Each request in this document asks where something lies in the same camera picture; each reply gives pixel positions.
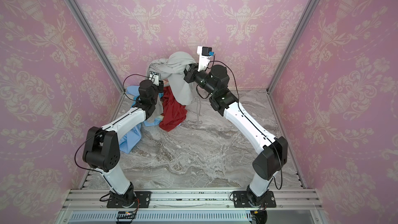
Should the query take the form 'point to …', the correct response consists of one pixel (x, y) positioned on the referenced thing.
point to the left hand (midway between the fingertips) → (155, 75)
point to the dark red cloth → (174, 113)
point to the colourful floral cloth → (160, 117)
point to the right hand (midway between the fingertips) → (181, 61)
